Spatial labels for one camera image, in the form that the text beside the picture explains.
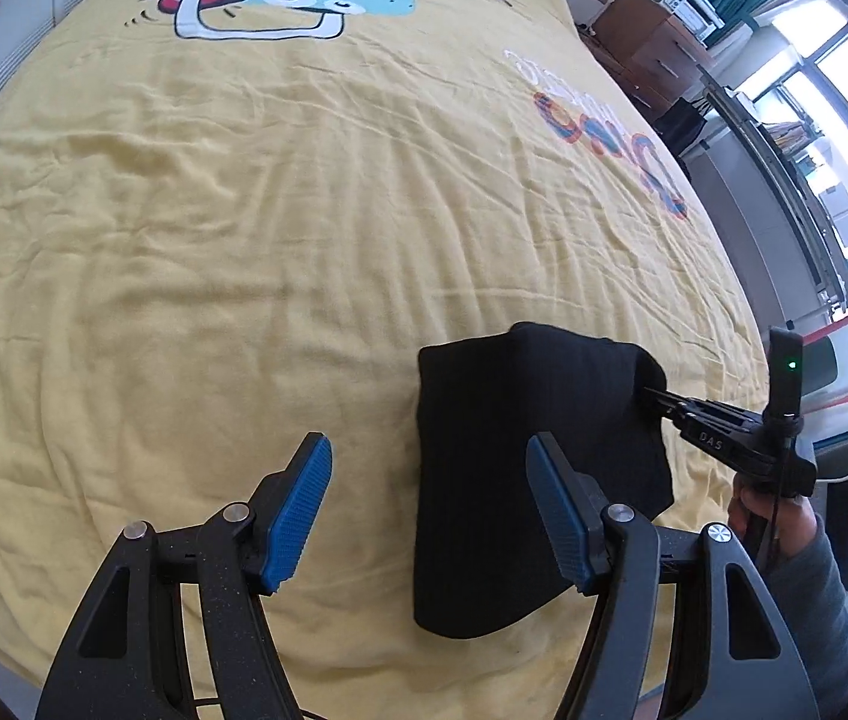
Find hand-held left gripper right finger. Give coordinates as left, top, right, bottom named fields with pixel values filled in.
left=525, top=431, right=819, bottom=720

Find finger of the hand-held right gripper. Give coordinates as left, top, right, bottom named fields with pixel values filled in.
left=637, top=386, right=704, bottom=422

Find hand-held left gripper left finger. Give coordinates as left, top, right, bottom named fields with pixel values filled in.
left=34, top=431, right=335, bottom=720

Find black pants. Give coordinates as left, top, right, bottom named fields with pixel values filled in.
left=413, top=321, right=676, bottom=640

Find person's right forearm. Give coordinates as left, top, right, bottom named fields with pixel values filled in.
left=765, top=514, right=848, bottom=720

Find person's right hand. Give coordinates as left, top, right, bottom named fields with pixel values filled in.
left=727, top=486, right=817, bottom=562

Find yellow printed blanket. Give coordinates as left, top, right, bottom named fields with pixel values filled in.
left=0, top=0, right=777, bottom=720

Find wooden dresser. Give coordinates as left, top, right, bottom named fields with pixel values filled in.
left=593, top=0, right=714, bottom=121

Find white printer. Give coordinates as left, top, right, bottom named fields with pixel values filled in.
left=664, top=0, right=729, bottom=42

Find black cable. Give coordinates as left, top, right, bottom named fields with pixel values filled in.
left=765, top=420, right=804, bottom=567

